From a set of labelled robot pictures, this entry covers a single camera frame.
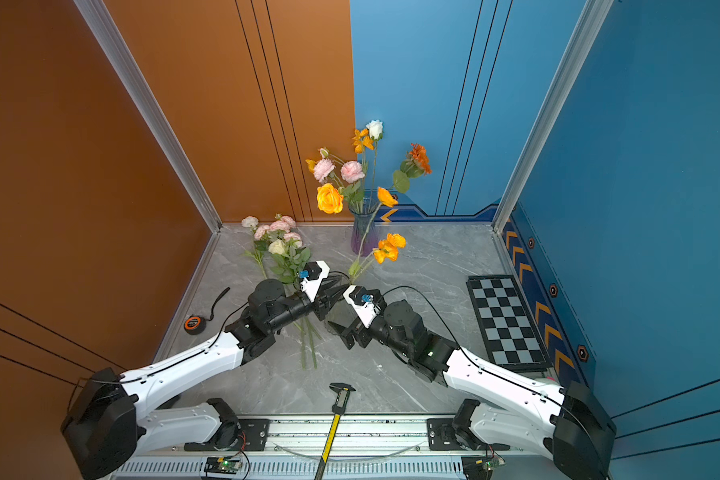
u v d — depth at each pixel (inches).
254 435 29.0
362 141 37.0
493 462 27.4
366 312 24.0
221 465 27.9
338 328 25.9
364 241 41.7
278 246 42.0
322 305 25.5
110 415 15.8
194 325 35.2
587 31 28.1
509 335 34.2
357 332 24.4
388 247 24.4
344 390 31.7
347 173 36.9
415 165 33.6
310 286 24.8
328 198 27.8
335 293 26.3
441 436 28.5
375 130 35.7
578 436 15.4
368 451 28.5
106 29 28.0
